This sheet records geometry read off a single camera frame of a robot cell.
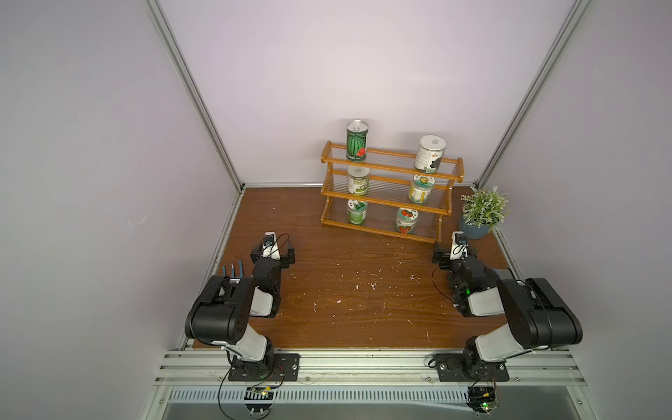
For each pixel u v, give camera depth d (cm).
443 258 83
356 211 100
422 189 90
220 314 46
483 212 89
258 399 72
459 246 75
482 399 69
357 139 82
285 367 73
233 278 53
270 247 77
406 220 97
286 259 85
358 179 91
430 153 79
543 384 74
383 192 100
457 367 73
